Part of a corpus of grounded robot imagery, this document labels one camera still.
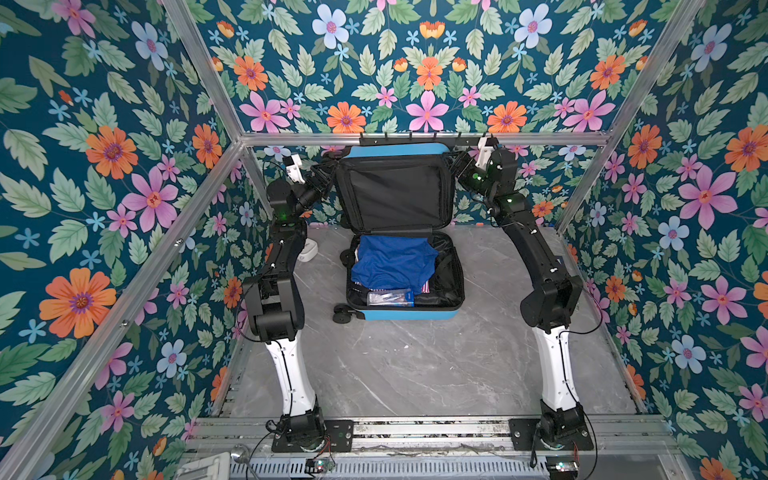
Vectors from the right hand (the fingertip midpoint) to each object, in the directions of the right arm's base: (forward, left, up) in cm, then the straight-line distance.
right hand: (448, 156), depth 83 cm
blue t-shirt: (-11, +17, -34) cm, 39 cm away
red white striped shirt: (-20, +6, -37) cm, 42 cm away
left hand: (-3, +30, +2) cm, 30 cm away
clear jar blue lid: (-26, +13, -33) cm, 44 cm away
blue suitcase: (+2, +13, -13) cm, 18 cm away
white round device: (-4, +48, -36) cm, 60 cm away
